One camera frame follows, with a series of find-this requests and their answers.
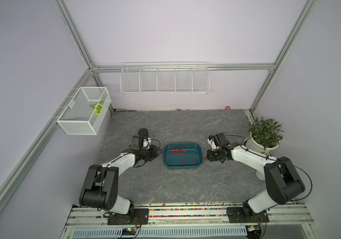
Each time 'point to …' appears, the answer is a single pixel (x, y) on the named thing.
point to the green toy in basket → (97, 107)
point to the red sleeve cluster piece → (178, 151)
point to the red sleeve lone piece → (193, 159)
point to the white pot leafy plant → (265, 134)
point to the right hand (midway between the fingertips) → (209, 155)
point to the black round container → (143, 132)
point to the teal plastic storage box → (182, 155)
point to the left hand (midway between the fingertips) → (162, 153)
